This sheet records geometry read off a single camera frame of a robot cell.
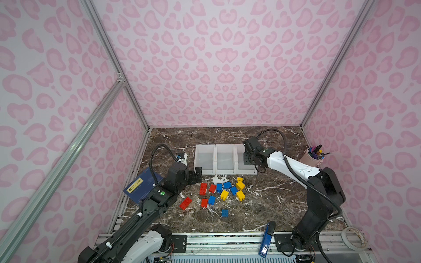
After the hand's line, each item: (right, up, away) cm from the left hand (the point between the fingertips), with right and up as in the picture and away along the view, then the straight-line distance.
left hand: (194, 166), depth 79 cm
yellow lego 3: (+23, -12, +11) cm, 28 cm away
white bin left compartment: (+3, +1, +24) cm, 24 cm away
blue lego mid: (+8, -19, +7) cm, 22 cm away
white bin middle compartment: (+16, -1, +21) cm, 27 cm away
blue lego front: (+15, -24, +3) cm, 28 cm away
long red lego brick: (-5, -20, +5) cm, 21 cm away
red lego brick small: (+8, -14, +10) cm, 19 cm away
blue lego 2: (+16, -13, +14) cm, 25 cm away
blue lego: (+12, -13, +11) cm, 21 cm away
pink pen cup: (+64, +4, +11) cm, 65 cm away
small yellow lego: (+23, -10, +12) cm, 28 cm away
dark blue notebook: (-31, -13, +11) cm, 36 cm away
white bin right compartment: (+24, -4, +17) cm, 30 cm away
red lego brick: (+4, -19, +6) cm, 21 cm away
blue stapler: (+34, -28, -6) cm, 44 cm away
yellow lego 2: (+23, -16, +7) cm, 29 cm away
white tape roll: (+68, -32, -5) cm, 75 cm away
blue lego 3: (+20, -15, +10) cm, 27 cm away
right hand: (+28, +3, +12) cm, 31 cm away
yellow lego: (+15, -16, +7) cm, 23 cm away
